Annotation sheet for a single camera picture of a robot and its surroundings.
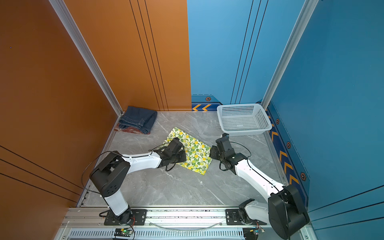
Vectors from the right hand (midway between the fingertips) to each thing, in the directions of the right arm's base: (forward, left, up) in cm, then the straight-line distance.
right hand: (212, 151), depth 86 cm
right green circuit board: (-38, -16, -13) cm, 43 cm away
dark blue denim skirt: (+26, +49, 0) cm, 55 cm away
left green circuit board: (-38, +45, -11) cm, 59 cm away
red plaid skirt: (+22, +57, -6) cm, 61 cm away
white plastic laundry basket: (+34, -27, -10) cm, 45 cm away
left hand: (+2, +15, -7) cm, 17 cm away
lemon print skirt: (+5, +9, -9) cm, 14 cm away
